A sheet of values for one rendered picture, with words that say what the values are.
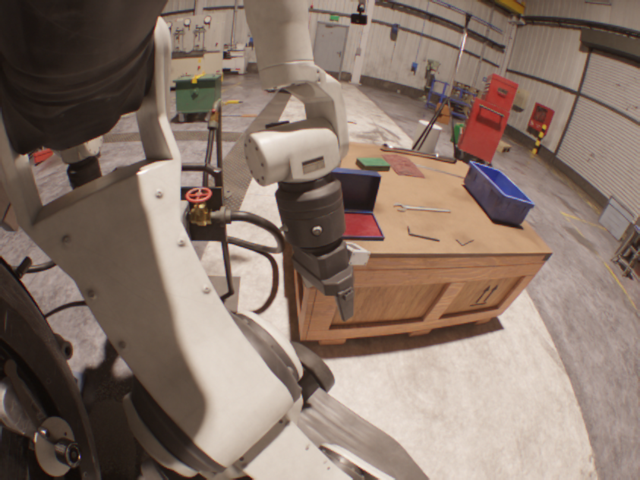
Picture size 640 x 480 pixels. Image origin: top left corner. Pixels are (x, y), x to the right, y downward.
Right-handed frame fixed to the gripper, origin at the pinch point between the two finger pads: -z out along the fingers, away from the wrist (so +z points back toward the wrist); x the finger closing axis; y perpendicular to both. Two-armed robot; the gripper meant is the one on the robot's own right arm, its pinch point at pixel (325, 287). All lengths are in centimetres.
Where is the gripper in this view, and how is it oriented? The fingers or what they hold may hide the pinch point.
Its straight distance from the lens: 43.9
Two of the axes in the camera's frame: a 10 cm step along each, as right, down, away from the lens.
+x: -5.7, -3.6, 7.4
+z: -1.4, -8.4, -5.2
